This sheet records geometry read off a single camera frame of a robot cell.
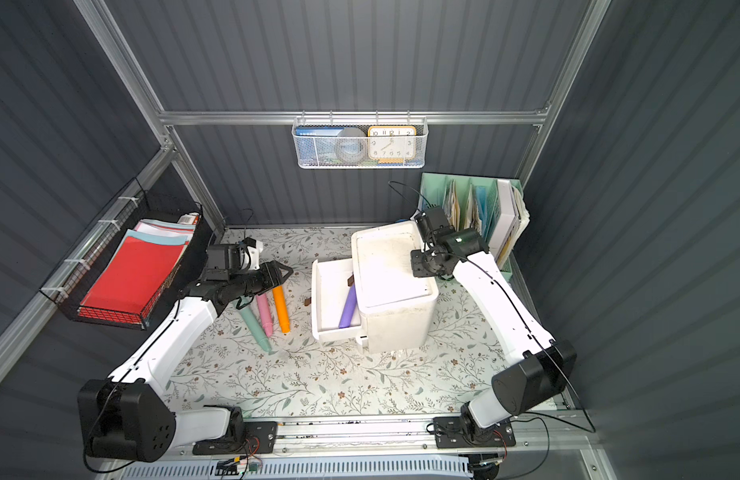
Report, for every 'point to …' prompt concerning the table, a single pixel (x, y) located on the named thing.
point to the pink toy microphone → (265, 314)
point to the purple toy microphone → (346, 316)
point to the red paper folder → (134, 274)
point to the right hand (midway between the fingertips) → (431, 265)
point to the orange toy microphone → (281, 309)
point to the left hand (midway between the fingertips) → (282, 272)
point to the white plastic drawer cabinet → (397, 307)
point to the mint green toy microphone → (251, 316)
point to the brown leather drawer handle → (350, 280)
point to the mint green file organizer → (466, 200)
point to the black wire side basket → (139, 211)
